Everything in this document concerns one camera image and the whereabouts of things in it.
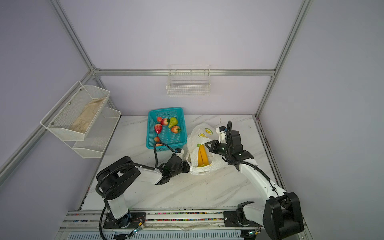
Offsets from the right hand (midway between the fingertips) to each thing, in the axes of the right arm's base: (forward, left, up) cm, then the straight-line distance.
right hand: (204, 144), depth 80 cm
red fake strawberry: (+30, +29, -14) cm, 44 cm away
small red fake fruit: (+15, +33, -16) cm, 40 cm away
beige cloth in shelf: (+5, +64, +11) cm, 65 cm away
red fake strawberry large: (+24, +33, -15) cm, 44 cm away
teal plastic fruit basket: (+29, +29, -18) cm, 45 cm away
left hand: (-3, +8, -18) cm, 20 cm away
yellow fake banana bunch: (+1, +1, -17) cm, 17 cm away
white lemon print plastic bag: (+7, +2, 0) cm, 7 cm away
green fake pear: (+30, +23, -15) cm, 40 cm away
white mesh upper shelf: (+8, +69, +13) cm, 71 cm away
